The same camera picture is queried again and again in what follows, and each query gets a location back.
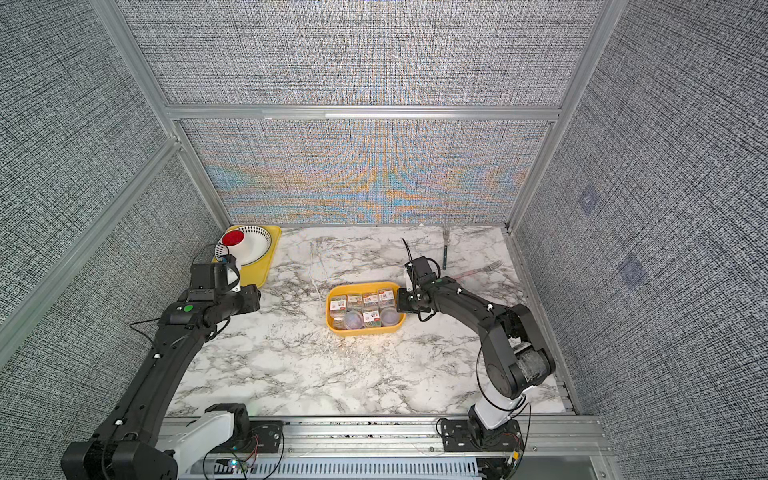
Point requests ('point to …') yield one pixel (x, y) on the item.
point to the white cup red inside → (233, 238)
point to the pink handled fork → (487, 268)
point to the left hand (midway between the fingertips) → (254, 290)
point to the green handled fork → (446, 235)
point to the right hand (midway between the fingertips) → (399, 296)
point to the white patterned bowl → (255, 245)
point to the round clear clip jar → (354, 320)
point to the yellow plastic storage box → (340, 290)
